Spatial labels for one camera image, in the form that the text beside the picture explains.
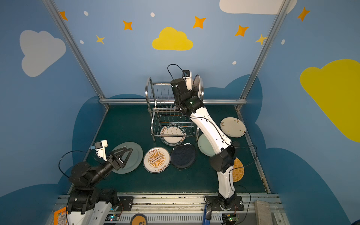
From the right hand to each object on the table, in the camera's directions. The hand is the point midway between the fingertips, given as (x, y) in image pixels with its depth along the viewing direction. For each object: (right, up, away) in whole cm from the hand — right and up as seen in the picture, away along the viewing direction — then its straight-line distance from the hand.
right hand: (193, 86), depth 75 cm
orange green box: (-65, -65, -9) cm, 93 cm away
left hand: (-30, -33, -11) cm, 46 cm away
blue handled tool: (+6, -66, -8) cm, 67 cm away
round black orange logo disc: (-29, -70, -4) cm, 75 cm away
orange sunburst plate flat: (-23, -45, +16) cm, 53 cm away
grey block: (+35, -66, -5) cm, 75 cm away
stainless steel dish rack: (-19, -18, +32) cm, 42 cm away
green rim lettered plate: (-13, -29, +23) cm, 39 cm away
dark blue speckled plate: (-6, -42, +16) cm, 46 cm away
